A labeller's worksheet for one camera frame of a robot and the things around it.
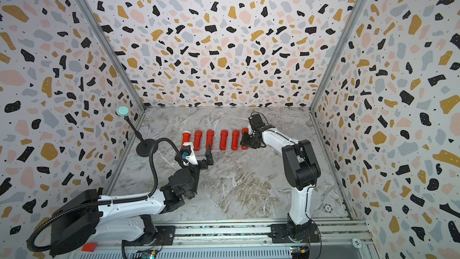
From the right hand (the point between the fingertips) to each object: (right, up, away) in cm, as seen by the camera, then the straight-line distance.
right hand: (246, 142), depth 98 cm
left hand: (-18, +1, -23) cm, 29 cm away
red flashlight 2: (-28, 0, +5) cm, 28 cm away
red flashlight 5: (-6, 0, +5) cm, 8 cm away
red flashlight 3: (-21, +2, +6) cm, 22 cm away
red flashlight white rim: (-34, +3, +5) cm, 35 cm away
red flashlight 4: (-13, +1, +5) cm, 14 cm away
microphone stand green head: (-56, -3, 0) cm, 56 cm away
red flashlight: (-1, +7, +3) cm, 7 cm away
